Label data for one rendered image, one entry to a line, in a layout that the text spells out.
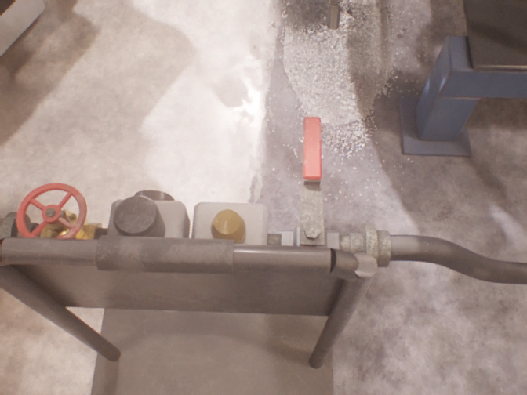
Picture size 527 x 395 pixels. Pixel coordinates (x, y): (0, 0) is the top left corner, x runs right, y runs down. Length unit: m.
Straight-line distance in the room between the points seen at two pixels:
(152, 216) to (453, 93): 0.69
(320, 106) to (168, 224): 0.69
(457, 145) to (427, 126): 0.10
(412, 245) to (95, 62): 0.94
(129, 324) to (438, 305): 0.57
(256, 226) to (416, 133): 0.69
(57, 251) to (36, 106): 0.85
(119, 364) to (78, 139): 0.49
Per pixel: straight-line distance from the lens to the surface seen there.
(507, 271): 0.79
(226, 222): 0.59
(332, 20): 1.07
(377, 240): 0.64
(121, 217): 0.60
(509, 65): 1.08
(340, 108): 1.26
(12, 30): 1.40
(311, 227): 0.61
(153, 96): 1.30
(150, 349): 1.07
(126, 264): 0.52
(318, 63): 1.33
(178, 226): 0.64
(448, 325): 1.12
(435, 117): 1.18
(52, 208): 0.63
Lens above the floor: 1.04
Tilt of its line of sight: 65 degrees down
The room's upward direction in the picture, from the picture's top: straight up
